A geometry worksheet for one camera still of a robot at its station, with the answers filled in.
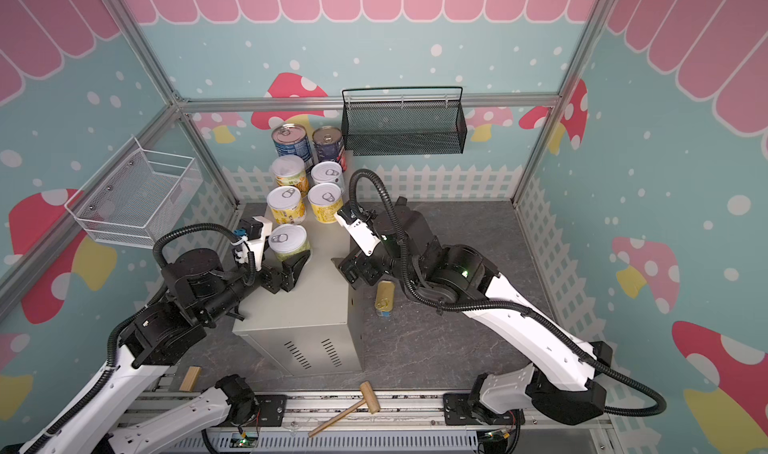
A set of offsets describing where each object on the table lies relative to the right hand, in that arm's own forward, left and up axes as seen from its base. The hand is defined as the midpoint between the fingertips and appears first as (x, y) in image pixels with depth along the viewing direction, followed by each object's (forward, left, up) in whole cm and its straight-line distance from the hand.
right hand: (351, 242), depth 58 cm
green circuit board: (-29, +29, -42) cm, 59 cm away
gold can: (+5, -5, -35) cm, 36 cm away
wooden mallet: (-20, -2, -39) cm, 44 cm away
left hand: (+1, +13, -4) cm, 14 cm away
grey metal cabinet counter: (-14, +6, -6) cm, 16 cm away
